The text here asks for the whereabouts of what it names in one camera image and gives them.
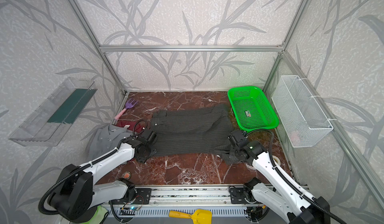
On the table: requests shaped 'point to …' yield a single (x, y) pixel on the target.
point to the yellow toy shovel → (200, 216)
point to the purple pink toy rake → (127, 105)
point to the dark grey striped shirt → (203, 130)
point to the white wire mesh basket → (302, 120)
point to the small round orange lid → (126, 175)
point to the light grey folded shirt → (108, 140)
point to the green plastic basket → (251, 109)
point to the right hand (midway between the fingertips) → (234, 148)
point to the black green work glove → (98, 218)
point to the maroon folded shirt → (134, 125)
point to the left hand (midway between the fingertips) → (155, 148)
